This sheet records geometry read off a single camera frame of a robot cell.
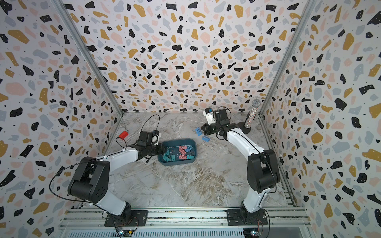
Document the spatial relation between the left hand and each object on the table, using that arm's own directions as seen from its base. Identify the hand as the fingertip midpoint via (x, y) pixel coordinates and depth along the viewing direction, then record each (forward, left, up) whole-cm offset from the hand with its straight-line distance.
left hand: (166, 147), depth 93 cm
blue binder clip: (+7, -20, +7) cm, 23 cm away
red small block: (+14, +33, -5) cm, 37 cm away
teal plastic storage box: (0, -6, -6) cm, 8 cm away
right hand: (+7, -22, +12) cm, 26 cm away
